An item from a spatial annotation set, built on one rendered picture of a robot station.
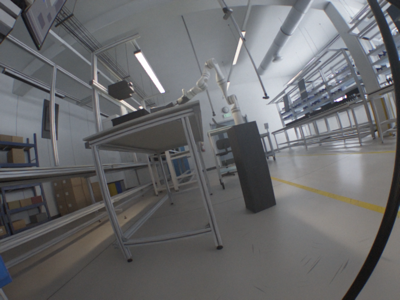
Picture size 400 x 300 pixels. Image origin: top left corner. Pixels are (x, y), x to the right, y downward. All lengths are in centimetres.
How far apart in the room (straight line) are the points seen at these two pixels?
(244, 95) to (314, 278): 858
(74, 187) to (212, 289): 411
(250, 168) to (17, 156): 432
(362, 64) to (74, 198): 730
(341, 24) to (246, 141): 406
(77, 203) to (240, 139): 399
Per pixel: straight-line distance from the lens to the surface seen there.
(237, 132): 158
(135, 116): 137
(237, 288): 90
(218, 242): 123
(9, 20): 30
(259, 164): 164
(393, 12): 354
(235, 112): 171
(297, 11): 454
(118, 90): 175
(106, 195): 130
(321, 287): 84
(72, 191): 459
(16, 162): 433
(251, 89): 915
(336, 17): 499
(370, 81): 448
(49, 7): 129
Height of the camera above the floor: 64
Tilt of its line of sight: 3 degrees up
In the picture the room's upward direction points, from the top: 15 degrees counter-clockwise
